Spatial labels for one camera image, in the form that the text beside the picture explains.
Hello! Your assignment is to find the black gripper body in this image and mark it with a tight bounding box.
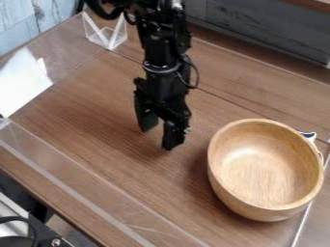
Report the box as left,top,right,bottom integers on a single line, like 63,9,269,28
134,62,193,123

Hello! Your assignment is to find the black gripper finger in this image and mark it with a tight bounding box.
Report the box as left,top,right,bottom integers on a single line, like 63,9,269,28
163,120,189,151
134,96,159,132

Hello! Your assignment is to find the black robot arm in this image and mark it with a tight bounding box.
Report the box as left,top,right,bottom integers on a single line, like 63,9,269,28
86,0,201,151

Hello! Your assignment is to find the brown wooden bowl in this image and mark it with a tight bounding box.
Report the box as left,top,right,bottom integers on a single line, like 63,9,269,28
207,119,325,222

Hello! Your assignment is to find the clear acrylic front barrier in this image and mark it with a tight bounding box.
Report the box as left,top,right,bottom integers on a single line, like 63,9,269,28
0,119,206,247

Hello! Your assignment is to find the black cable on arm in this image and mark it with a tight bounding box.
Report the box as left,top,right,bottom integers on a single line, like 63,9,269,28
175,54,202,90

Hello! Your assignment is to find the clear acrylic corner bracket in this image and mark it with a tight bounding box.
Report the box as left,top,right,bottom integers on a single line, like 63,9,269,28
83,13,129,50

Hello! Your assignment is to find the black metal table mount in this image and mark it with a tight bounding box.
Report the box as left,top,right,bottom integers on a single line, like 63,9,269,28
0,170,89,247

